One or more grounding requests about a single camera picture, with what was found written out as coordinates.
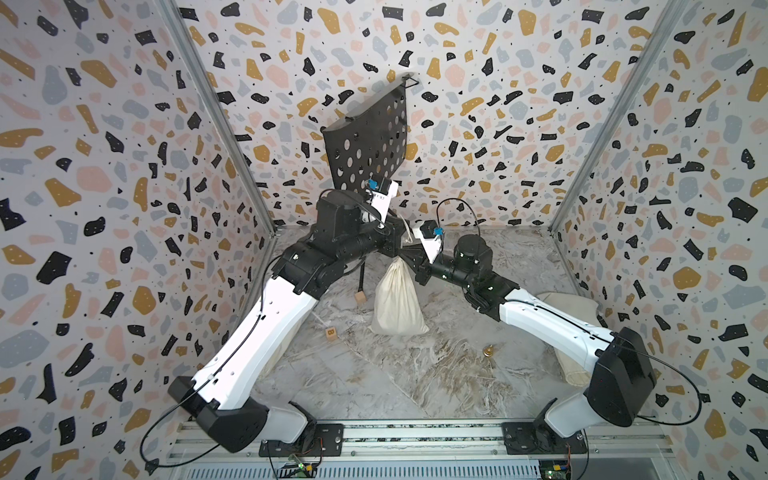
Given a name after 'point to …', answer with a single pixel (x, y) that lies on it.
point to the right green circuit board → (553, 469)
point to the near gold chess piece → (488, 351)
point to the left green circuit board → (298, 470)
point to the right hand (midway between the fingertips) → (401, 253)
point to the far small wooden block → (360, 297)
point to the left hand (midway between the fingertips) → (412, 220)
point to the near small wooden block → (331, 334)
